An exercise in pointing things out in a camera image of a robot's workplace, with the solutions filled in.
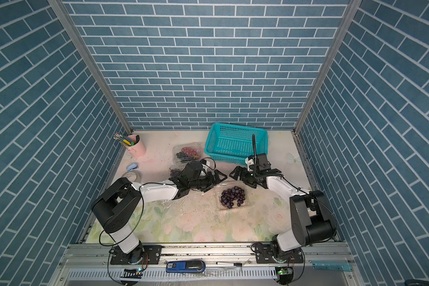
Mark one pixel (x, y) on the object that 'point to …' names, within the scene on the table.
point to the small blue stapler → (131, 166)
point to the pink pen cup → (137, 150)
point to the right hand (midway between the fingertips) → (237, 178)
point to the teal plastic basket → (233, 143)
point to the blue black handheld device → (185, 266)
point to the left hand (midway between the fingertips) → (227, 183)
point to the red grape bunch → (191, 152)
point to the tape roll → (133, 176)
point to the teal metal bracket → (332, 265)
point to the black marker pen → (238, 264)
